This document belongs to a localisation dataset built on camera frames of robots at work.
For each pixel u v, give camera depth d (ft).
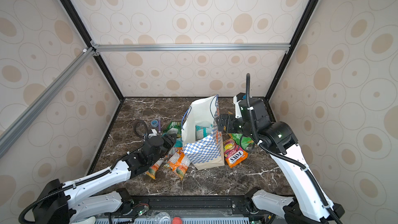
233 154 2.87
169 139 2.34
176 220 2.21
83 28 2.72
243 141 3.00
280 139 1.24
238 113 1.77
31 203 1.32
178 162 2.72
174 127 3.18
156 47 6.16
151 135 2.37
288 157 1.19
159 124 3.41
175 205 2.45
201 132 3.11
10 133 1.69
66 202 1.31
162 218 2.30
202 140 2.17
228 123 1.74
